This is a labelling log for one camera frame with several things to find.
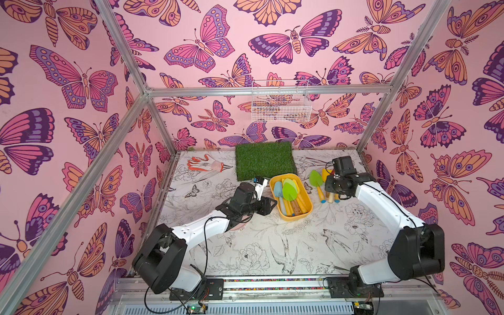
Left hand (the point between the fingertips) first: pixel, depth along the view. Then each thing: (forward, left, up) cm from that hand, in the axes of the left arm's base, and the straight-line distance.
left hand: (275, 200), depth 83 cm
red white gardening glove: (+31, +37, -13) cm, 50 cm away
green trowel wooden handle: (+2, -10, -9) cm, 14 cm away
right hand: (+8, -24, 0) cm, 25 cm away
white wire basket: (+44, -3, +20) cm, 48 cm away
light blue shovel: (+12, -3, -13) cm, 18 cm away
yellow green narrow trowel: (+18, -11, -11) cm, 24 cm away
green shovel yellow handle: (+21, -24, -14) cm, 35 cm away
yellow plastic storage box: (+20, -11, -9) cm, 24 cm away
